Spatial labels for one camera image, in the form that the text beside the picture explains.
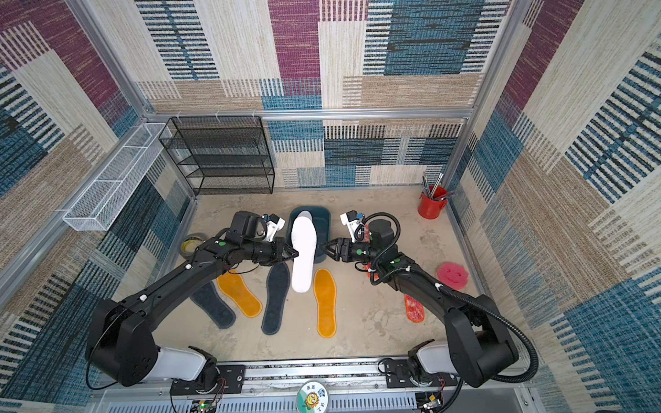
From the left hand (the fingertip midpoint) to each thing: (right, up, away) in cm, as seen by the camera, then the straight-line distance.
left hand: (299, 254), depth 79 cm
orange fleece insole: (+7, -14, +11) cm, 19 cm away
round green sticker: (+5, -33, -15) cm, 36 cm away
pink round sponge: (+51, -9, +11) cm, 53 cm away
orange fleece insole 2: (-26, -13, +15) cm, 33 cm away
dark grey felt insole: (-10, -11, +15) cm, 21 cm away
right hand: (+8, +1, 0) cm, 8 cm away
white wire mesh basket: (-53, +14, -9) cm, 56 cm away
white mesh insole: (+1, +2, +2) cm, 3 cm away
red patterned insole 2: (+19, +6, -13) cm, 23 cm away
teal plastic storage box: (+5, +10, +30) cm, 32 cm away
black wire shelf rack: (-37, +37, +32) cm, 61 cm away
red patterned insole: (+37, -19, +6) cm, 42 cm away
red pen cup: (+49, +16, +26) cm, 58 cm away
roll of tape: (-46, 0, +23) cm, 51 cm away
